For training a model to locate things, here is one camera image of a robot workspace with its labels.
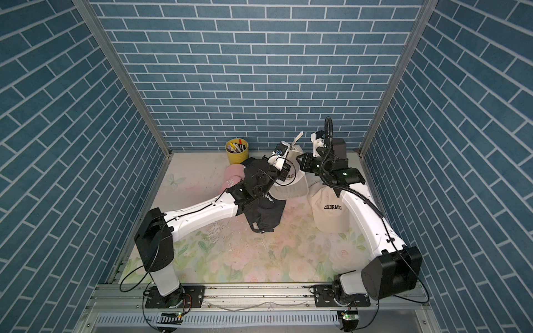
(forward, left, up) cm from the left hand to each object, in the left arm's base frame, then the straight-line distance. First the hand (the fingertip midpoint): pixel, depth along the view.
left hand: (292, 153), depth 74 cm
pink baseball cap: (+11, +26, -27) cm, 39 cm away
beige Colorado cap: (-7, -20, -31) cm, 37 cm away
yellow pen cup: (+26, +26, -23) cm, 43 cm away
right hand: (+1, -3, -3) cm, 4 cm away
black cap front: (-10, +10, -26) cm, 30 cm away
